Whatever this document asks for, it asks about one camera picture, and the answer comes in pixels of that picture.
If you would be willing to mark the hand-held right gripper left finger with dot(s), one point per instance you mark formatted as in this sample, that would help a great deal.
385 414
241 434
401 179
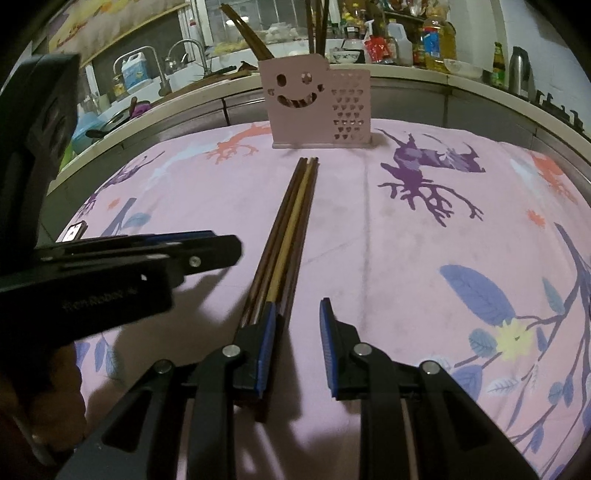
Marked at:
267 350

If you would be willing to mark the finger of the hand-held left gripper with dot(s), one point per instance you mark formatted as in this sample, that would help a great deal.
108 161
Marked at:
184 237
207 254

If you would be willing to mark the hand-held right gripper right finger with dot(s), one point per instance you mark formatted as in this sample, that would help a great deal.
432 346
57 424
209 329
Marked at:
328 350

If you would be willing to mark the bundle of wooden chopsticks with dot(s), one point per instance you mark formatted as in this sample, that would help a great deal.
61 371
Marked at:
286 240

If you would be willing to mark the pink smiley utensil holder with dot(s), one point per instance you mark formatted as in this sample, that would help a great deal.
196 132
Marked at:
300 129

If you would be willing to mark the single dark brown chopstick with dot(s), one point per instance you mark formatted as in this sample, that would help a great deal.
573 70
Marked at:
325 23
240 31
318 27
249 39

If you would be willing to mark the person's left hand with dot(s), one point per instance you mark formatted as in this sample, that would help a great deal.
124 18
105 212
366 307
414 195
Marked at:
41 392

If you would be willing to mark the smartphone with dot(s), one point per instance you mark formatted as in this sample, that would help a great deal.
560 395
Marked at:
74 232

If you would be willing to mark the pink tree print tablecloth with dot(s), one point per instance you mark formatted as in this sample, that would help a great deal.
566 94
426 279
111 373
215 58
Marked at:
392 258

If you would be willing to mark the purple cloth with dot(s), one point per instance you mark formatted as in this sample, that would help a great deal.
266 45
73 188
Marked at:
141 109

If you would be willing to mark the black pan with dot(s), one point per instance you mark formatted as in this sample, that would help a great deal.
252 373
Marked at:
108 124

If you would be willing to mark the blue plastic container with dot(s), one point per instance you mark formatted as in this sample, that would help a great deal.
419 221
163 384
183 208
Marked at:
87 124

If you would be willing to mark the dish soap bottle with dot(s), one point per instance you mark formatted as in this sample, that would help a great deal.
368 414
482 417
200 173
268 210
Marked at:
117 85

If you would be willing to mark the steel kitchen faucet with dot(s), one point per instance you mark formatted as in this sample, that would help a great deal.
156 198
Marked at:
157 64
196 50

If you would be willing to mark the blue and white detergent jug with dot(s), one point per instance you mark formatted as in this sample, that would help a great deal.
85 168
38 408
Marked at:
134 69

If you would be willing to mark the floral roller blind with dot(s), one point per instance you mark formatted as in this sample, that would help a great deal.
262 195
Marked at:
115 23

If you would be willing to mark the barred window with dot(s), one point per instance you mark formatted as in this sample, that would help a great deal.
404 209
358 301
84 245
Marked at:
277 18

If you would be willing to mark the small blue patterned bowl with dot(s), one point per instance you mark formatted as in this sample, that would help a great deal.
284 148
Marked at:
346 56

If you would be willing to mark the red packet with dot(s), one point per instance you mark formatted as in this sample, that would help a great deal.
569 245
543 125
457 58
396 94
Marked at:
377 48

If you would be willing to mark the white plastic jug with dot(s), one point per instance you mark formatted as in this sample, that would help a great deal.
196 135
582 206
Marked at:
400 44

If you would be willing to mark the large cooking oil bottle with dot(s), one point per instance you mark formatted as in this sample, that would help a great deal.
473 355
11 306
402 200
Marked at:
436 41

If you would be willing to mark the green glass bottle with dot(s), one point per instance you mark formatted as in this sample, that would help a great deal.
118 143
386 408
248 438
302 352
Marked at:
497 64

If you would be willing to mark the steel thermos kettle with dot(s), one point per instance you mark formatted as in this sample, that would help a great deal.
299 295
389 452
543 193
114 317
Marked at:
519 71

